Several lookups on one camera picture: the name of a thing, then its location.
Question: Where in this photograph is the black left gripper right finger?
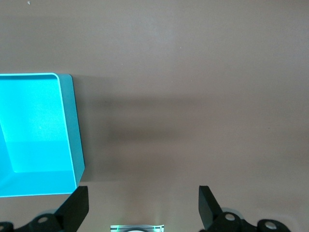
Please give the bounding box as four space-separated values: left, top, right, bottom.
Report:
198 185 291 232

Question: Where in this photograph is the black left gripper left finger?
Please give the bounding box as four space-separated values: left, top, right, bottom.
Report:
0 185 90 232

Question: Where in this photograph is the teal plastic tray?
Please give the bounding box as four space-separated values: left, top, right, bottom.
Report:
0 72 86 199

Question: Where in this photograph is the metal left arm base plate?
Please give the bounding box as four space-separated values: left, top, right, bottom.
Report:
110 224 166 232

